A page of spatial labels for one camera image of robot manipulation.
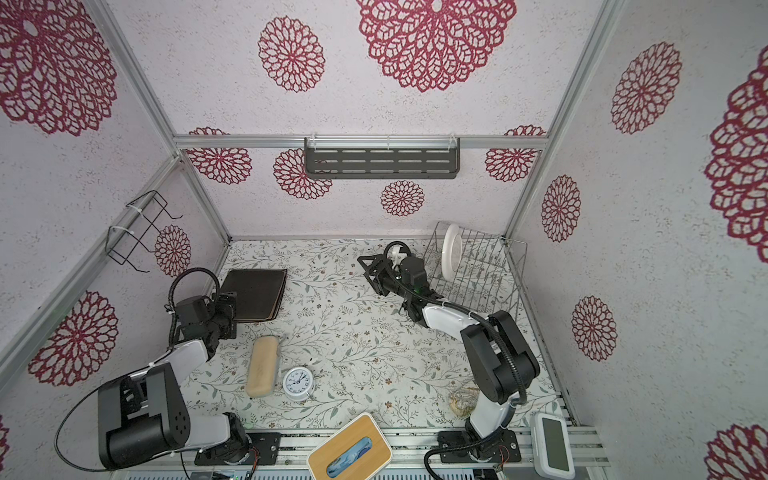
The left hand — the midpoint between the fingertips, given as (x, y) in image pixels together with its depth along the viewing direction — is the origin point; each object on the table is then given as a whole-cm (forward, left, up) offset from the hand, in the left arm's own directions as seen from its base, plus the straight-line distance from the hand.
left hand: (239, 306), depth 91 cm
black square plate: (+10, -2, -6) cm, 12 cm away
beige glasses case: (-17, -10, -5) cm, 20 cm away
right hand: (+5, -38, +15) cm, 41 cm away
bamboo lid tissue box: (-38, -37, -4) cm, 53 cm away
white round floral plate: (+16, -67, +6) cm, 69 cm away
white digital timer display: (-40, -83, -3) cm, 92 cm away
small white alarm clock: (-22, -20, -5) cm, 30 cm away
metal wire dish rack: (+16, -83, -6) cm, 85 cm away
